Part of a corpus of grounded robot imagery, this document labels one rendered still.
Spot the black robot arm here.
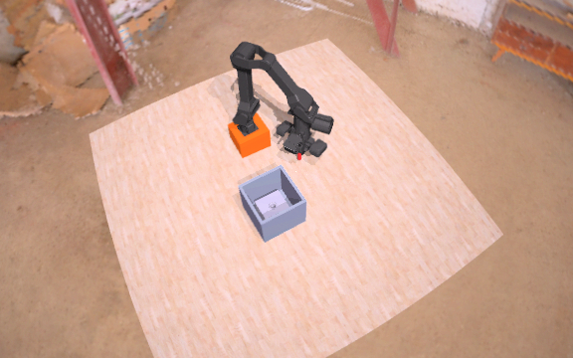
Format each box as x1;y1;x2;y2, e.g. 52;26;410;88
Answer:
230;41;334;154

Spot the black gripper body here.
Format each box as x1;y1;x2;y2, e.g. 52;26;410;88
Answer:
277;121;328;157

